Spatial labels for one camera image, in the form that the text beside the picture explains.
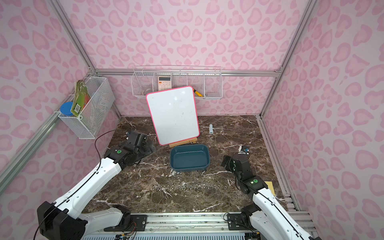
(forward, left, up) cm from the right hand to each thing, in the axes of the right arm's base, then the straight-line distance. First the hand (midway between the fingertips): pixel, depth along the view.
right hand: (230, 157), depth 82 cm
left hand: (+3, +45, +6) cm, 46 cm away
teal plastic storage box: (+6, +24, -13) cm, 27 cm away
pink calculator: (+42, +39, +19) cm, 61 cm away
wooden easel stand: (+15, +27, -8) cm, 32 cm away
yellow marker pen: (+39, +18, +13) cm, 45 cm away
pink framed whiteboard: (+23, +32, +9) cm, 41 cm away
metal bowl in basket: (+36, +50, +18) cm, 64 cm away
